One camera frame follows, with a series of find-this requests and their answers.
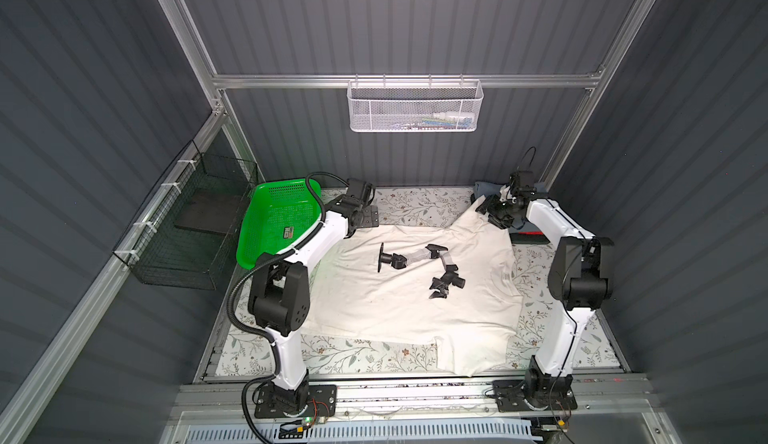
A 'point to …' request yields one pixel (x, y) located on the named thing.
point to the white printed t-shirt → (452, 286)
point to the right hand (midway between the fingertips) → (485, 213)
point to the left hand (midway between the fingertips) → (358, 215)
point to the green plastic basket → (274, 215)
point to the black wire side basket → (183, 236)
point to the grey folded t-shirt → (483, 189)
